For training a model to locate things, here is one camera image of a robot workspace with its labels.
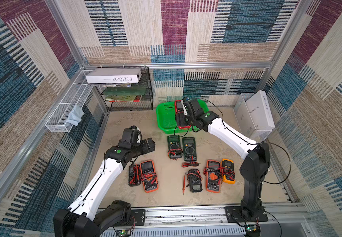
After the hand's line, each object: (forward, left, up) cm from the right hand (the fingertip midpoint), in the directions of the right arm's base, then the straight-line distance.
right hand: (180, 115), depth 86 cm
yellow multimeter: (-27, -26, -19) cm, 42 cm away
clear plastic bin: (+2, -41, -8) cm, 42 cm away
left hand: (-16, +18, -5) cm, 24 cm away
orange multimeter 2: (-26, -18, -18) cm, 36 cm away
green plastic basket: (+15, +9, -18) cm, 25 cm away
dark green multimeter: (-10, -6, -21) cm, 24 cm away
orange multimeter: (-27, +18, -19) cm, 38 cm away
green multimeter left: (-12, +4, -20) cm, 23 cm away
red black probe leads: (-20, -6, -21) cm, 29 cm away
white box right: (+5, -49, -4) cm, 50 cm away
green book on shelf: (+20, +35, +3) cm, 41 cm away
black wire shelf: (+22, +29, -3) cm, 37 cm away
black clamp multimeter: (-30, -7, -19) cm, 36 cm away
